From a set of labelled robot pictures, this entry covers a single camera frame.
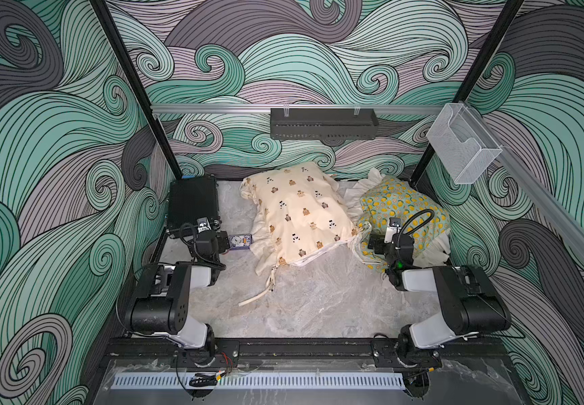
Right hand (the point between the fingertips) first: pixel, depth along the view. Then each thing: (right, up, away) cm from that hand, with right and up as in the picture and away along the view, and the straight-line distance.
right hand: (383, 231), depth 93 cm
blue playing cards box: (-55, -4, +4) cm, 56 cm away
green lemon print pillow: (-1, +12, +10) cm, 16 cm away
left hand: (-67, -1, 0) cm, 67 cm away
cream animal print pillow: (-34, +7, +3) cm, 35 cm away
